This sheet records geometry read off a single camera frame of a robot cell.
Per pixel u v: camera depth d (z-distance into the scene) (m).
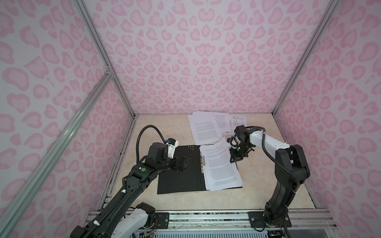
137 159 0.58
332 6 0.69
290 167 0.49
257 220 0.73
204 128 1.12
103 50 0.84
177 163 0.65
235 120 1.17
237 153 0.80
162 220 0.73
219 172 0.89
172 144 0.68
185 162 0.66
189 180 0.86
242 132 0.73
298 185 0.48
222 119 1.17
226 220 0.75
